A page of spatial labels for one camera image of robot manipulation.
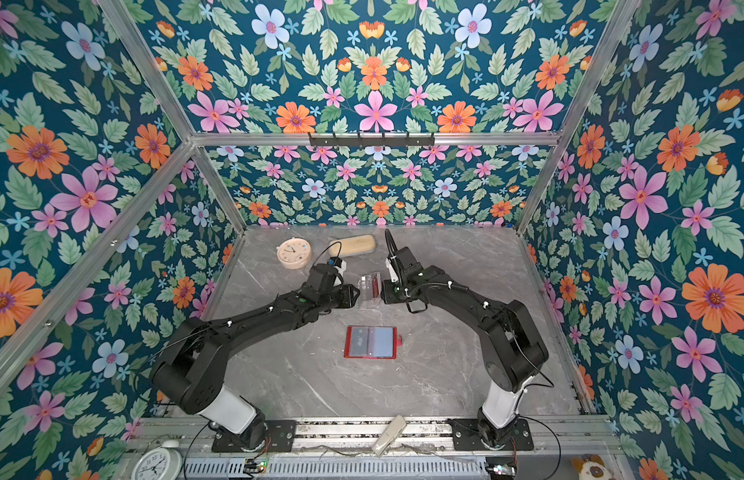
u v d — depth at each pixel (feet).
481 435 2.12
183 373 1.47
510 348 1.52
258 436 2.24
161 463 2.22
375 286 3.20
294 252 3.56
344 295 2.64
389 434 2.31
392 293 2.58
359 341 2.93
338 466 2.31
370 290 3.23
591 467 2.22
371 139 3.03
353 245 3.56
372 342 2.93
